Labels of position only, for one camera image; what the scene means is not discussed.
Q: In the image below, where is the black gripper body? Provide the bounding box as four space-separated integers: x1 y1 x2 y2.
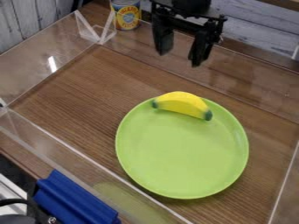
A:
150 0 229 43

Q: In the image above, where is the yellow toy banana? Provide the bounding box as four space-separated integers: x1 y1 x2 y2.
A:
153 91 213 121

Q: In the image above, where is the black cable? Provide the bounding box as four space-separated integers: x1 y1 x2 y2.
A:
0 198 44 224

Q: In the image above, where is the yellow blue labelled can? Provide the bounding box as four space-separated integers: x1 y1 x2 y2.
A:
111 0 142 31

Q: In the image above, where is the clear acrylic enclosure wall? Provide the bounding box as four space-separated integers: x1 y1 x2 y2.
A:
0 6 299 224

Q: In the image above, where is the green round plate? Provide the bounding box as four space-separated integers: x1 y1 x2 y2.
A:
117 100 250 200

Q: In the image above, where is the blue plastic clamp block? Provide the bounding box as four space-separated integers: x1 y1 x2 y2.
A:
32 170 122 224

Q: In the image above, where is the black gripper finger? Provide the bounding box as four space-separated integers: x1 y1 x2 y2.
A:
189 29 214 67
153 12 174 56

